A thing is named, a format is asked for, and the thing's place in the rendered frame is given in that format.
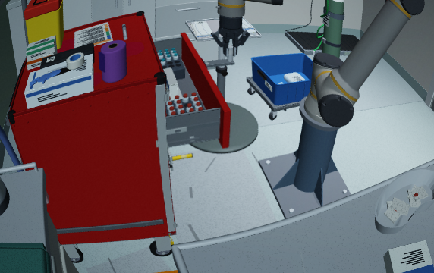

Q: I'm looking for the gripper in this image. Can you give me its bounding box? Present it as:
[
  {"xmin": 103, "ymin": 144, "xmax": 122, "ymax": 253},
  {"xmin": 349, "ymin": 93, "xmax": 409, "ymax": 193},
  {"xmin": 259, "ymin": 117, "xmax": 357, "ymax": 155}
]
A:
[{"xmin": 211, "ymin": 16, "xmax": 251, "ymax": 49}]

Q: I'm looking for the red front grey drawer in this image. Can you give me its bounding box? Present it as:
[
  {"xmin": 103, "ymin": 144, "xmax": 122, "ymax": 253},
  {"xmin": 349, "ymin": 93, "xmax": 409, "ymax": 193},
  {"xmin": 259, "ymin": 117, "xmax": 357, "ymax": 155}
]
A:
[{"xmin": 154, "ymin": 32, "xmax": 232, "ymax": 149}]

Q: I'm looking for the grey drawer cabinet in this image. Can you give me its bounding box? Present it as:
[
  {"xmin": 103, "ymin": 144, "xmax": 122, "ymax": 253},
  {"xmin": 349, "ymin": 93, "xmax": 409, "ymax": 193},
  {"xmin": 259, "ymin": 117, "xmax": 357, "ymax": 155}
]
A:
[{"xmin": 153, "ymin": 0, "xmax": 220, "ymax": 40}]

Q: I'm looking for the white vial box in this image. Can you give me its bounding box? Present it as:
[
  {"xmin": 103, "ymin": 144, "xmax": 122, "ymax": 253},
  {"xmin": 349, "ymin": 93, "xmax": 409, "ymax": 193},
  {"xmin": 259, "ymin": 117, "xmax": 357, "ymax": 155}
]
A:
[{"xmin": 163, "ymin": 67, "xmax": 180, "ymax": 100}]

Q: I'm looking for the grey restock stand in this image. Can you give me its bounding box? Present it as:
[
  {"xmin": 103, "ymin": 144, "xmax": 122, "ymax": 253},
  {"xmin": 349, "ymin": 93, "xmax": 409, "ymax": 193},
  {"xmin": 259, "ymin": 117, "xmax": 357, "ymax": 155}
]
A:
[{"xmin": 185, "ymin": 17, "xmax": 262, "ymax": 154}]

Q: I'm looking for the red crash cart body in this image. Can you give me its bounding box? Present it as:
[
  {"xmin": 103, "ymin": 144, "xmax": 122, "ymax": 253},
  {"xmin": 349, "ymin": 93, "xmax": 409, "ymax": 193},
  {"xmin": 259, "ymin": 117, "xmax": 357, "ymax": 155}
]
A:
[{"xmin": 7, "ymin": 11, "xmax": 178, "ymax": 246}]

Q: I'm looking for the white blue glove box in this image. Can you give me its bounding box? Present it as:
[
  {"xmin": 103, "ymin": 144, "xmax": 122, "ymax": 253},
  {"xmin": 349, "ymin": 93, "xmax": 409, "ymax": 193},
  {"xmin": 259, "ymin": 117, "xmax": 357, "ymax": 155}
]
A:
[{"xmin": 24, "ymin": 63, "xmax": 96, "ymax": 110}]

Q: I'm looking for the white green striped box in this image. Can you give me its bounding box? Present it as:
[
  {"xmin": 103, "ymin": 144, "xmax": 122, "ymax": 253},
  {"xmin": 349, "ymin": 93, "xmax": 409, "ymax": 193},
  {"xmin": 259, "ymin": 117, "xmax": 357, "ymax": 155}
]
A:
[{"xmin": 25, "ymin": 35, "xmax": 58, "ymax": 71}]

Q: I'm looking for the black cart caster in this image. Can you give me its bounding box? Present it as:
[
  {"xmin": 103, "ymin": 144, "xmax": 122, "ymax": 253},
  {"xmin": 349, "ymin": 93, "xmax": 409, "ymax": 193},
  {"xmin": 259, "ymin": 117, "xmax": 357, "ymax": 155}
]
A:
[
  {"xmin": 68, "ymin": 245, "xmax": 86, "ymax": 264},
  {"xmin": 149, "ymin": 240, "xmax": 173, "ymax": 257}
]

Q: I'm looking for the white blue printed box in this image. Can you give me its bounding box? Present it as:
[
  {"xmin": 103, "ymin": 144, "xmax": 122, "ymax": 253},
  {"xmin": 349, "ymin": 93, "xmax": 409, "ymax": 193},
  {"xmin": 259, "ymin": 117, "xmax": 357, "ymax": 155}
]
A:
[{"xmin": 383, "ymin": 240, "xmax": 434, "ymax": 273}]

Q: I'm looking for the white paper sheet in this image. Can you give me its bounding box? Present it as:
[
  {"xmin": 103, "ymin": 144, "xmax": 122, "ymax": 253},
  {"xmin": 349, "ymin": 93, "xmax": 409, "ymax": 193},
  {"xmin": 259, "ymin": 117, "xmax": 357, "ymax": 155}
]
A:
[{"xmin": 190, "ymin": 19, "xmax": 222, "ymax": 39}]

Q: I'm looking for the blue plastic bin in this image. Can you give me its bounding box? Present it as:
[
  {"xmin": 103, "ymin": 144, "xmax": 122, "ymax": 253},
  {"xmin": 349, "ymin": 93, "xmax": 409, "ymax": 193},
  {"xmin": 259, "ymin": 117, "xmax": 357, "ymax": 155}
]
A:
[{"xmin": 250, "ymin": 52, "xmax": 315, "ymax": 107}]

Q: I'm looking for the black rack of blue-capped vials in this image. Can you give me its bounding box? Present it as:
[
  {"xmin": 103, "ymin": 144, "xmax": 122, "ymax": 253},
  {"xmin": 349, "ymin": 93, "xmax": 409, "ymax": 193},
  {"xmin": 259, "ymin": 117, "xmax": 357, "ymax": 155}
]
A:
[{"xmin": 157, "ymin": 47, "xmax": 187, "ymax": 80}]

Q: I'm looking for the white packet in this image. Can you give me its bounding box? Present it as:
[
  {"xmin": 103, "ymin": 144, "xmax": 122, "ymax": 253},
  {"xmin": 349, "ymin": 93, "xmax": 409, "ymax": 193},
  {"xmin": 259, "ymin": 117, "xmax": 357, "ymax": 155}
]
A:
[{"xmin": 282, "ymin": 71, "xmax": 307, "ymax": 84}]

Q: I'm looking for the black floor mat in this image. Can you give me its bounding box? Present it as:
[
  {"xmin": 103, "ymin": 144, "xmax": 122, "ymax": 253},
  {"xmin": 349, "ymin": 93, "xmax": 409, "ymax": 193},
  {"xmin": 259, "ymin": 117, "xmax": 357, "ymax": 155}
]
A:
[{"xmin": 284, "ymin": 30, "xmax": 360, "ymax": 56}]

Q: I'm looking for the grey wheeled trolley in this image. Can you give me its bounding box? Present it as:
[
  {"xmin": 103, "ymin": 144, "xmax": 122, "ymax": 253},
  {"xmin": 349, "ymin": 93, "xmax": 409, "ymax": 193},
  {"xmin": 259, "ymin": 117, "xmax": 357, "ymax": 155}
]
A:
[{"xmin": 246, "ymin": 76, "xmax": 309, "ymax": 121}]

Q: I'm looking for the tray of red-capped vials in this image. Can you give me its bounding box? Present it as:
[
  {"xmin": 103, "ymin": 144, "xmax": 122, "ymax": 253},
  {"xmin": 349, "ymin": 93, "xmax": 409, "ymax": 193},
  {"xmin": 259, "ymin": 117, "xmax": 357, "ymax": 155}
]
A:
[{"xmin": 165, "ymin": 91, "xmax": 206, "ymax": 117}]

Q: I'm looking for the green gas cylinder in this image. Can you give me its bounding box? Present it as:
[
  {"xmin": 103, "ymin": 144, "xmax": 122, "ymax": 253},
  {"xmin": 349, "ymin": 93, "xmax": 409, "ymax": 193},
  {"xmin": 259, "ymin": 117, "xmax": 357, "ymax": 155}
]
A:
[{"xmin": 322, "ymin": 0, "xmax": 346, "ymax": 58}]

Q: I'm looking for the purple cylinder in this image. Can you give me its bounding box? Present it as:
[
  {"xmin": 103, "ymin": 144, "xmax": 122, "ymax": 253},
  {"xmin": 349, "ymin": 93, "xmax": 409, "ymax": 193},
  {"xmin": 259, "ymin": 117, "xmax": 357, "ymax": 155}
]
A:
[{"xmin": 98, "ymin": 39, "xmax": 128, "ymax": 84}]

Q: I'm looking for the white printed card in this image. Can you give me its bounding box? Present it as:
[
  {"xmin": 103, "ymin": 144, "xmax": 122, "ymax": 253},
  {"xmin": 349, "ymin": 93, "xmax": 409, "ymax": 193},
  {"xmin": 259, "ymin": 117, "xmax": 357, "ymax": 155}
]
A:
[{"xmin": 73, "ymin": 22, "xmax": 114, "ymax": 49}]

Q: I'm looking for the white tape roll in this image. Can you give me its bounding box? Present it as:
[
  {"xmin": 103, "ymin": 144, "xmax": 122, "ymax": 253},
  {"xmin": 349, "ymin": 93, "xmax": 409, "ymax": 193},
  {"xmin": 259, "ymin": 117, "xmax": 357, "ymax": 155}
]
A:
[{"xmin": 65, "ymin": 52, "xmax": 86, "ymax": 71}]

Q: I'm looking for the yellow sharps container red lid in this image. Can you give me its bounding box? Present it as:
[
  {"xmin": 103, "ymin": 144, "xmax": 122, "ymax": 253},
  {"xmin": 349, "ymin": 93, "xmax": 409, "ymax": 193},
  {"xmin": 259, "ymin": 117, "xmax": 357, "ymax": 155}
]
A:
[{"xmin": 24, "ymin": 0, "xmax": 65, "ymax": 49}]

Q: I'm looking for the white tall cabinet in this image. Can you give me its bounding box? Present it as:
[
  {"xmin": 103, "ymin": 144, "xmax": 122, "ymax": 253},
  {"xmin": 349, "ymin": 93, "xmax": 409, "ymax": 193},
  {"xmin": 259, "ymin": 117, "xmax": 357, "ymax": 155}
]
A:
[{"xmin": 5, "ymin": 0, "xmax": 29, "ymax": 74}]

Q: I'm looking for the grey curved counter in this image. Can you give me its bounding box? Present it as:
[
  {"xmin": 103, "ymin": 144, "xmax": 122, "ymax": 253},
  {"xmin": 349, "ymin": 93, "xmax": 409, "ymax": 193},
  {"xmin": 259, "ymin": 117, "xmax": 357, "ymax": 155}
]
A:
[{"xmin": 171, "ymin": 148, "xmax": 434, "ymax": 273}]

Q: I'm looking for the white gauze pad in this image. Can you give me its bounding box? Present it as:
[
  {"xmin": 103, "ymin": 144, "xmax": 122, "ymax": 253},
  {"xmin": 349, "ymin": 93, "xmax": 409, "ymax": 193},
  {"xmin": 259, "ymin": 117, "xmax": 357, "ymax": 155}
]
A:
[
  {"xmin": 407, "ymin": 185, "xmax": 429, "ymax": 209},
  {"xmin": 385, "ymin": 197, "xmax": 410, "ymax": 224}
]

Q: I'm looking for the grey kidney dish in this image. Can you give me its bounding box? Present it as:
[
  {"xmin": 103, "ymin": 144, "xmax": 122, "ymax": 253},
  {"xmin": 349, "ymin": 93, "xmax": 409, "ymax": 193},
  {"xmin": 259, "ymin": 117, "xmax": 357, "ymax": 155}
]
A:
[{"xmin": 373, "ymin": 168, "xmax": 434, "ymax": 235}]

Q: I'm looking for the grey side trolley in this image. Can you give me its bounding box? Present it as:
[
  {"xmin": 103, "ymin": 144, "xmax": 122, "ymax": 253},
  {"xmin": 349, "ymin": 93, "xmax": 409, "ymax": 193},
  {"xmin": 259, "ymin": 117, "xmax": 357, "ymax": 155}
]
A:
[{"xmin": 0, "ymin": 162, "xmax": 80, "ymax": 273}]

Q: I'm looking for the green pad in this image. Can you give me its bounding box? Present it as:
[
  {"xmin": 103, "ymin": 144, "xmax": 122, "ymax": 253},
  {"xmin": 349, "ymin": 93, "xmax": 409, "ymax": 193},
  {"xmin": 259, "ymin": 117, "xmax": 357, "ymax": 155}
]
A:
[{"xmin": 0, "ymin": 242, "xmax": 54, "ymax": 273}]

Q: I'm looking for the green cable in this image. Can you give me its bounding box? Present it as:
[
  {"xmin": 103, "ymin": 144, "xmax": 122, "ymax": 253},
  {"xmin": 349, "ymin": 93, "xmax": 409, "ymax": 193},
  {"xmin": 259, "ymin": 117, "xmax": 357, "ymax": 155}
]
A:
[{"xmin": 316, "ymin": 22, "xmax": 326, "ymax": 52}]

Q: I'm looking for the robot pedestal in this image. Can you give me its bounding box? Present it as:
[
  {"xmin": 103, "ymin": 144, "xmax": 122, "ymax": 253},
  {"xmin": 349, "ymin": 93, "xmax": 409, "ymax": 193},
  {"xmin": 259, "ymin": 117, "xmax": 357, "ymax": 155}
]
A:
[{"xmin": 258, "ymin": 112, "xmax": 352, "ymax": 219}]

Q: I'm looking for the grey cart side rail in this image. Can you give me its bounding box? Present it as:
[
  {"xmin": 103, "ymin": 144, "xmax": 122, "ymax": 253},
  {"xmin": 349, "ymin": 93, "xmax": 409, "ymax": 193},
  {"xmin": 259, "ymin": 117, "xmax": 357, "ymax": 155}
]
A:
[{"xmin": 55, "ymin": 218, "xmax": 165, "ymax": 234}]

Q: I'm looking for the blue hose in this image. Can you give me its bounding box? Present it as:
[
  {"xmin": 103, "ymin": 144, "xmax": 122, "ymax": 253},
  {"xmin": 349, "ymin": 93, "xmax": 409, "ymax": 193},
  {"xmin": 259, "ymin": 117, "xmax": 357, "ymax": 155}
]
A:
[{"xmin": 0, "ymin": 120, "xmax": 24, "ymax": 172}]

